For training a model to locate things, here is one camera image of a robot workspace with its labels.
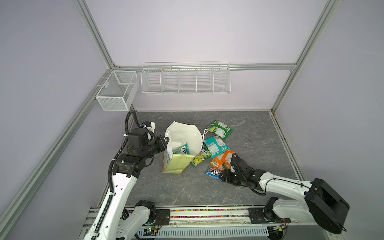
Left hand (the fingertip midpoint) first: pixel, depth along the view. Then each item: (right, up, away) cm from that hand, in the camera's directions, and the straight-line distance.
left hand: (169, 140), depth 70 cm
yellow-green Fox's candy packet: (+14, -13, +21) cm, 28 cm away
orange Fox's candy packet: (+29, -15, +19) cm, 38 cm away
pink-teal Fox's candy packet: (+5, -7, +19) cm, 21 cm away
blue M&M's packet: (+23, -20, +16) cm, 34 cm away
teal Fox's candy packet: (+25, -6, +26) cm, 36 cm away
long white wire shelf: (+5, +40, +29) cm, 49 cm away
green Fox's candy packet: (+29, +4, +35) cm, 46 cm away
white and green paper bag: (+6, -3, +22) cm, 23 cm away
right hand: (+27, -23, +14) cm, 38 cm away
